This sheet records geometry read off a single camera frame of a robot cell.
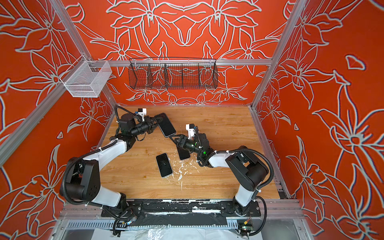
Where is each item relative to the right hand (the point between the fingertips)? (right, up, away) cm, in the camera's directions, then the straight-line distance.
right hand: (169, 139), depth 79 cm
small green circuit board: (+38, -40, -11) cm, 57 cm away
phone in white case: (-4, -16, +6) cm, 18 cm away
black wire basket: (-4, +43, +21) cm, 48 cm away
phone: (-3, +7, +2) cm, 8 cm away
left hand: (-4, +11, +1) cm, 12 cm away
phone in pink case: (+7, -11, +12) cm, 18 cm away
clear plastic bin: (-55, +37, +13) cm, 67 cm away
